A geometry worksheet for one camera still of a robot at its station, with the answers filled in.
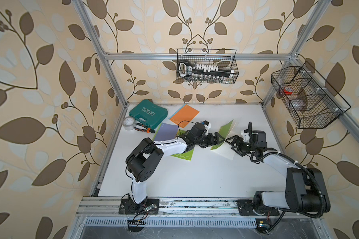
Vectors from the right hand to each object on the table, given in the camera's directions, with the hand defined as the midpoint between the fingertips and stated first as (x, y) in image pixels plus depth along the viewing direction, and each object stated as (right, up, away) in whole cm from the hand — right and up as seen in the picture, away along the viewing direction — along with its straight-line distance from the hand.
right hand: (228, 143), depth 89 cm
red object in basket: (+31, +30, -7) cm, 43 cm away
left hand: (-7, +4, -6) cm, 10 cm away
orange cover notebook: (-27, +18, +23) cm, 40 cm away
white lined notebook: (-2, -3, +3) cm, 5 cm away
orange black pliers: (-53, +7, +15) cm, 56 cm away
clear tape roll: (-68, +12, +19) cm, 71 cm away
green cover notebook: (-25, -8, +2) cm, 26 cm away
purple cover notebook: (-39, +6, +16) cm, 43 cm away
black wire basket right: (+37, +24, -16) cm, 46 cm away
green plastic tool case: (-53, +19, +19) cm, 59 cm away
